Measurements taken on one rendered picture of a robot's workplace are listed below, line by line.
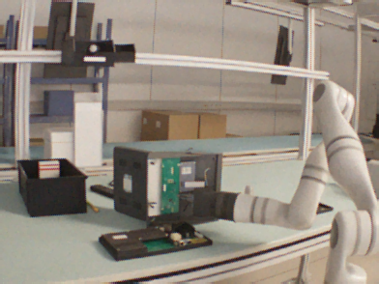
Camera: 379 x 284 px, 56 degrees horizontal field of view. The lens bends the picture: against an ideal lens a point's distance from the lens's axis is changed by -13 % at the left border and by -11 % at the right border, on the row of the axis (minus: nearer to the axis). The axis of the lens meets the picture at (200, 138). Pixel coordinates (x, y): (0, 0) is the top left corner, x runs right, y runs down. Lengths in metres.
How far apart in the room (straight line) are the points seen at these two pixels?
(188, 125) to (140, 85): 1.12
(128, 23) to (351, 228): 4.94
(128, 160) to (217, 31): 5.04
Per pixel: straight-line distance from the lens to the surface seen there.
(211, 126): 4.84
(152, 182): 1.08
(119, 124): 5.39
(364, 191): 0.83
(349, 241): 0.74
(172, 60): 1.75
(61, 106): 4.68
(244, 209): 0.99
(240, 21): 6.39
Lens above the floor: 1.40
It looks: 8 degrees down
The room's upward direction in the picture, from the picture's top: 3 degrees clockwise
